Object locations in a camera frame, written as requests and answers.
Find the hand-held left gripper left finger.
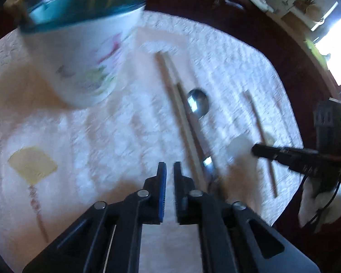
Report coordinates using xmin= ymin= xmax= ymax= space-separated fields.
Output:
xmin=22 ymin=162 xmax=168 ymax=273

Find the white ceramic utensil holder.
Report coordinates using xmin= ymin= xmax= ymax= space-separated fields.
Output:
xmin=18 ymin=0 xmax=148 ymax=110

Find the bright window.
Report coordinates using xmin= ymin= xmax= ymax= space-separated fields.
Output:
xmin=310 ymin=3 xmax=341 ymax=91

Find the metal spoon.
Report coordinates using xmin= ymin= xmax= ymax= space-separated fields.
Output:
xmin=187 ymin=89 xmax=221 ymax=194

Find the black cable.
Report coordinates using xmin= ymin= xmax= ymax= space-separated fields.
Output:
xmin=301 ymin=173 xmax=341 ymax=228

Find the white quilted tablecloth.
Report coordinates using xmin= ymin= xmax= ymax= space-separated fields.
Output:
xmin=0 ymin=10 xmax=304 ymax=273

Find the white spoon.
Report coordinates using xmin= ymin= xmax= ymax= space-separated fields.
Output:
xmin=227 ymin=135 xmax=276 ymax=171

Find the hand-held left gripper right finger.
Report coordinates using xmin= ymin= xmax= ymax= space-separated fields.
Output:
xmin=173 ymin=162 xmax=321 ymax=273

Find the person's right hand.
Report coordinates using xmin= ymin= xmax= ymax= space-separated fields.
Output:
xmin=298 ymin=180 xmax=341 ymax=232

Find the green potted plant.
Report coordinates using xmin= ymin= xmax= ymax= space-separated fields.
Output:
xmin=291 ymin=0 xmax=316 ymax=15

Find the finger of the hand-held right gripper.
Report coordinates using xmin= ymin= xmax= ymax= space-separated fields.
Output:
xmin=251 ymin=144 xmax=320 ymax=171

